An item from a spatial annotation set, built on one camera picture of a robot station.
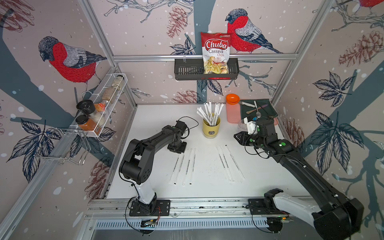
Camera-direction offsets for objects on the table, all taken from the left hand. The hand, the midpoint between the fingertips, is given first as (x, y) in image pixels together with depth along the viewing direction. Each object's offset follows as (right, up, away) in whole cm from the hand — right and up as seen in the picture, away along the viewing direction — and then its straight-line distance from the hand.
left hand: (182, 148), depth 92 cm
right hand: (+30, +10, -14) cm, 34 cm away
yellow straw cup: (+18, +10, +2) cm, 21 cm away
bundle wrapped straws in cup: (+18, +19, +3) cm, 26 cm away
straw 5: (+25, -9, -3) cm, 27 cm away
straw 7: (+33, -8, -2) cm, 34 cm away
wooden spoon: (+50, +23, +23) cm, 60 cm away
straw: (-5, -11, -4) cm, 13 cm away
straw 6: (+27, -9, -4) cm, 29 cm away
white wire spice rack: (-39, +29, -16) cm, 51 cm away
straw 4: (+7, -10, -4) cm, 13 cm away
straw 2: (-1, -11, -4) cm, 12 cm away
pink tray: (+38, +22, +24) cm, 50 cm away
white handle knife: (+52, +30, +29) cm, 66 cm away
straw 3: (+4, -11, -4) cm, 12 cm away
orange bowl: (+39, +34, +28) cm, 58 cm away
